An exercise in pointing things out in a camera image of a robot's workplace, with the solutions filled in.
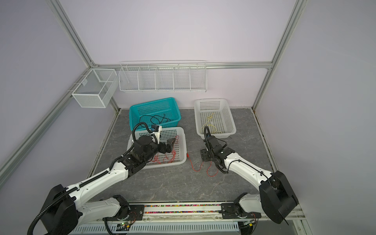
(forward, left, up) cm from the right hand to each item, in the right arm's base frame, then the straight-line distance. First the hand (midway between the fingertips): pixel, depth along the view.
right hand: (208, 152), depth 87 cm
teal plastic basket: (+41, +33, -7) cm, 53 cm away
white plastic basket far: (+38, -10, -7) cm, 40 cm away
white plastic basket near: (+3, +19, -7) cm, 20 cm away
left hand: (+2, +23, +12) cm, 26 cm away
